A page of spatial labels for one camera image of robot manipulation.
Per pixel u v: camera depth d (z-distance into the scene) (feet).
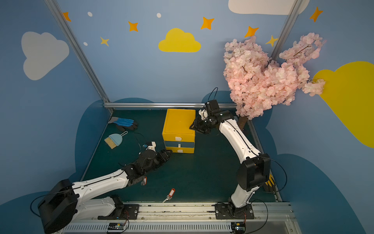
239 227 2.39
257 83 2.31
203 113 2.40
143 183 2.75
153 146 2.51
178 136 2.68
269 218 2.37
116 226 2.35
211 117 2.09
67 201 1.33
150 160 2.05
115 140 3.40
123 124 3.59
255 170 1.48
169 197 2.62
